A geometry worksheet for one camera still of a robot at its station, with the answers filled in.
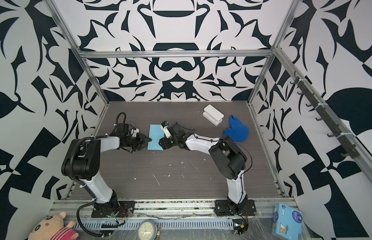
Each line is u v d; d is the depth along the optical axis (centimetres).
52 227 63
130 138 85
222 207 74
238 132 101
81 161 49
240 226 71
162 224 72
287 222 66
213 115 106
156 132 102
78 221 67
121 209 73
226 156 53
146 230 66
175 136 73
